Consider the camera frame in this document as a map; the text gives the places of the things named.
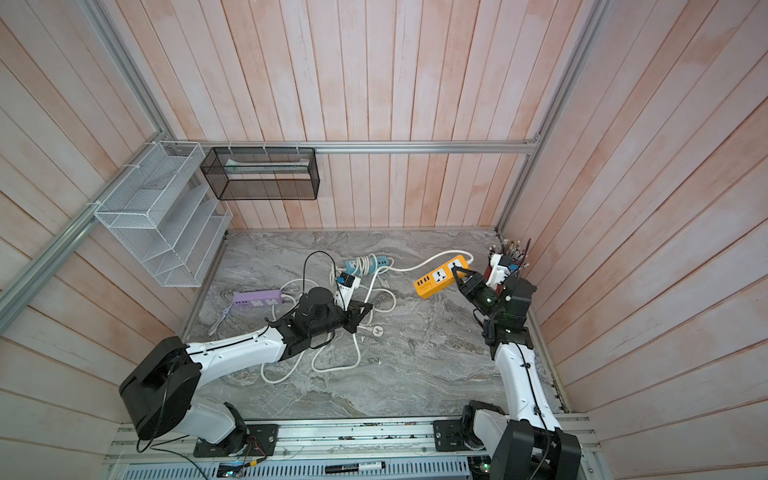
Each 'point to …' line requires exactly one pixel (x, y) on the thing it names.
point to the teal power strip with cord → (367, 264)
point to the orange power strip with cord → (439, 278)
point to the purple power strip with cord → (258, 298)
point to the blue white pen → (226, 312)
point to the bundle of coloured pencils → (515, 250)
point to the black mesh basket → (262, 173)
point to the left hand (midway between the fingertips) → (370, 310)
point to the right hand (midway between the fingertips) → (453, 269)
